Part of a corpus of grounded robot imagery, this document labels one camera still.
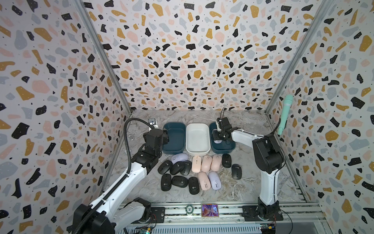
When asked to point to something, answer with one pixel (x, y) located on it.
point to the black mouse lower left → (166, 182)
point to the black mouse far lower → (236, 171)
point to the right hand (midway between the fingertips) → (218, 134)
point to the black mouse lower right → (193, 185)
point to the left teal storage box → (177, 131)
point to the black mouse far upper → (226, 160)
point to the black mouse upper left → (164, 166)
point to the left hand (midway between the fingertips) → (162, 129)
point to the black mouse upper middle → (176, 167)
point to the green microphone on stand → (288, 101)
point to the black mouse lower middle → (179, 181)
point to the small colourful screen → (210, 210)
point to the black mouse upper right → (186, 167)
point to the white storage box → (197, 139)
